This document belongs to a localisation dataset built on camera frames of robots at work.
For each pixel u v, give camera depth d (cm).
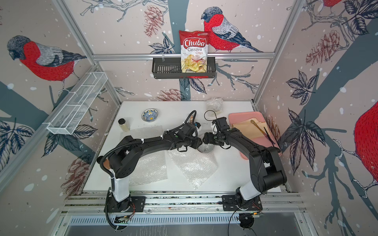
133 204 73
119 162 49
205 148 92
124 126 99
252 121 107
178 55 91
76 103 77
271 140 97
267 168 45
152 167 86
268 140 97
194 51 84
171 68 95
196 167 86
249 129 104
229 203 73
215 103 110
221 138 67
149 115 111
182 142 71
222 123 73
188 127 72
